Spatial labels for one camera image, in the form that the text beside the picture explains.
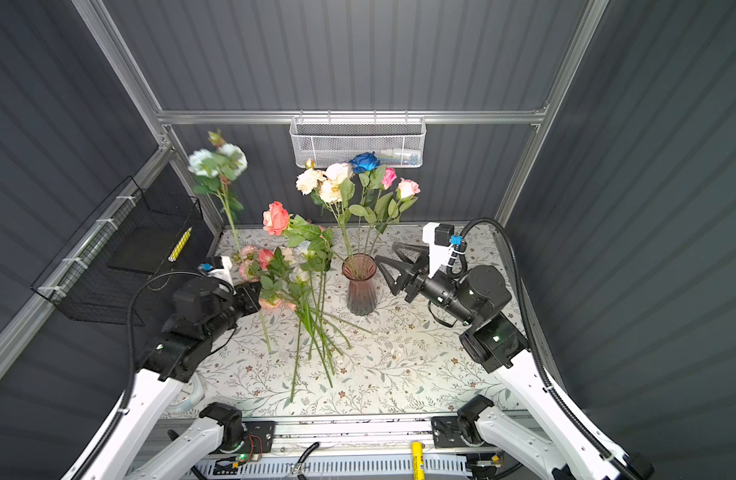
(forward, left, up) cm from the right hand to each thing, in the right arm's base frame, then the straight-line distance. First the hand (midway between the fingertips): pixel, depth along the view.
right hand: (387, 258), depth 56 cm
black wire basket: (+19, +67, -12) cm, 70 cm away
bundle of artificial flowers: (+24, +32, -37) cm, 55 cm away
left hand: (+4, +31, -15) cm, 34 cm away
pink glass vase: (+16, +8, -26) cm, 31 cm away
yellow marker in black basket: (+16, +55, -13) cm, 58 cm away
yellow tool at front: (-28, -7, -41) cm, 50 cm away
